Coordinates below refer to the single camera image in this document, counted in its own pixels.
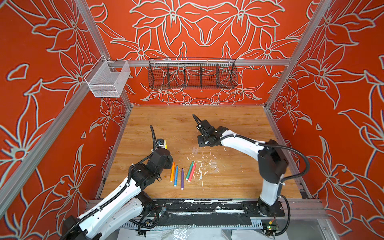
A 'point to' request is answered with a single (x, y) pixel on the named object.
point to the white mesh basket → (108, 78)
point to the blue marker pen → (176, 177)
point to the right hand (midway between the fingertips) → (198, 140)
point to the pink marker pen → (190, 177)
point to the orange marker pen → (172, 172)
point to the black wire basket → (192, 73)
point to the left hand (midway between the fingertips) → (167, 153)
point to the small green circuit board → (272, 228)
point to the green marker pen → (189, 170)
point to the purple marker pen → (182, 180)
